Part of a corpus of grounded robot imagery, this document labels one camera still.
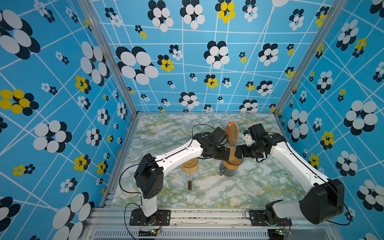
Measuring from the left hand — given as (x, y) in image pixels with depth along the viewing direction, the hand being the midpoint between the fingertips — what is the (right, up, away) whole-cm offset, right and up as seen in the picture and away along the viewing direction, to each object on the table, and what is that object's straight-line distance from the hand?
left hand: (224, 155), depth 80 cm
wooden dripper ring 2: (-18, -7, -2) cm, 20 cm away
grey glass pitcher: (0, -9, +2) cm, 9 cm away
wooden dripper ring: (+3, -6, 0) cm, 7 cm away
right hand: (+12, 0, +3) cm, 12 cm away
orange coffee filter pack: (+10, +13, +22) cm, 27 cm away
